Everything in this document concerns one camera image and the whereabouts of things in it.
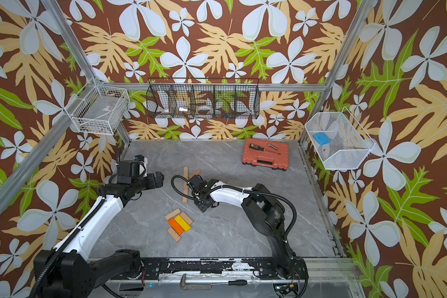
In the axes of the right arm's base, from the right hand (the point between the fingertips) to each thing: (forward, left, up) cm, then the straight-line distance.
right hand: (203, 202), depth 93 cm
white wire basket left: (+31, +49, +35) cm, 67 cm away
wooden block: (-17, +11, 0) cm, 20 cm away
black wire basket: (+45, 0, +31) cm, 54 cm away
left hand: (+5, +21, +16) cm, 27 cm away
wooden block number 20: (+18, +11, 0) cm, 22 cm away
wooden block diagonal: (+19, +5, 0) cm, 19 cm away
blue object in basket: (+20, -57, +25) cm, 65 cm away
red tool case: (+28, -39, +5) cm, 48 cm away
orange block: (-14, +10, 0) cm, 17 cm away
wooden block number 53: (-7, +14, 0) cm, 16 cm away
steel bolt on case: (+35, -39, +5) cm, 52 cm away
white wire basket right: (+13, -65, +29) cm, 72 cm away
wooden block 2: (-8, +7, 0) cm, 11 cm away
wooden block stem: (+1, +9, +1) cm, 9 cm away
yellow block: (-11, +9, 0) cm, 14 cm away
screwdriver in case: (+31, -32, +6) cm, 45 cm away
